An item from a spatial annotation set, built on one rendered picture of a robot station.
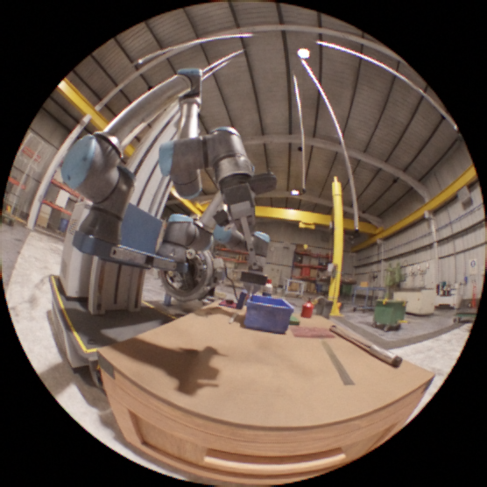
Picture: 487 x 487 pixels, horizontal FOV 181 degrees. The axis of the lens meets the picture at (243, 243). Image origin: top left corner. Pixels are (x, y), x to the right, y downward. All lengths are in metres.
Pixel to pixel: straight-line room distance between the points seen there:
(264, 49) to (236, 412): 8.01
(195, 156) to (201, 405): 0.48
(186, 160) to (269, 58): 7.64
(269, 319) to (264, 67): 8.03
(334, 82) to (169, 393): 8.43
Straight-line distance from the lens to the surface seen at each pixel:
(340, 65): 8.11
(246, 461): 0.42
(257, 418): 0.29
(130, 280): 0.98
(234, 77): 8.14
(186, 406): 0.28
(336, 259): 4.46
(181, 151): 0.38
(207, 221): 1.01
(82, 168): 0.49
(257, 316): 0.65
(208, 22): 8.08
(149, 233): 0.91
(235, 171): 0.33
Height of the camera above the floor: 0.69
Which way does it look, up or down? 12 degrees up
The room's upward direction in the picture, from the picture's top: 11 degrees clockwise
